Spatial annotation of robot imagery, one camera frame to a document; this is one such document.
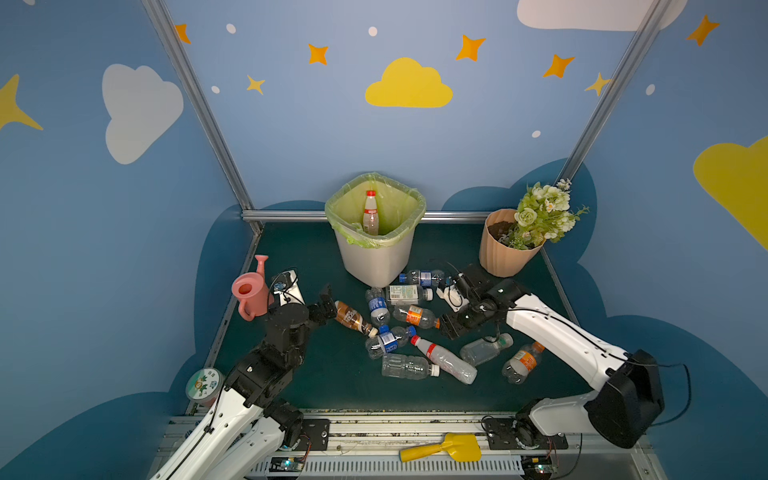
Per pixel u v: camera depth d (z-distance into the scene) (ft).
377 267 3.06
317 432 2.46
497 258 3.24
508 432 2.44
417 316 2.97
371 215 3.23
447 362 2.70
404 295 3.21
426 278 3.31
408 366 2.63
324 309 2.12
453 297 2.45
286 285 1.90
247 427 1.51
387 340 2.82
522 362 2.70
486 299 1.91
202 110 2.78
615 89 2.69
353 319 2.97
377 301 3.05
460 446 2.40
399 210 3.25
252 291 2.84
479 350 2.80
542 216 2.90
